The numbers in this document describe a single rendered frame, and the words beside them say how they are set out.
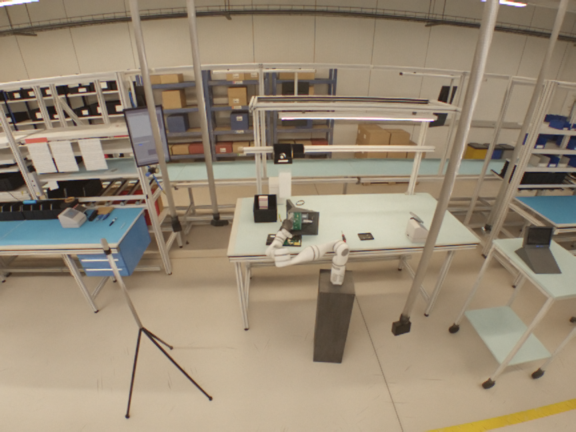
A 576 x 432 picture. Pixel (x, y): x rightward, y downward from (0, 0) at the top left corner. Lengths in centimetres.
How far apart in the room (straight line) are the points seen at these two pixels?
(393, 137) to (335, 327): 405
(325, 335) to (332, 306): 33
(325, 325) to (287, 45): 499
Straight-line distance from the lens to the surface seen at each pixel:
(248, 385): 252
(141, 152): 258
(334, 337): 232
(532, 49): 824
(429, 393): 269
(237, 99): 548
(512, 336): 298
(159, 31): 623
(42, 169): 343
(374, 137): 538
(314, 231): 218
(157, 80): 580
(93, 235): 286
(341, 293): 195
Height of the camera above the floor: 223
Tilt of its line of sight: 30 degrees down
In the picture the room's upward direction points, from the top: straight up
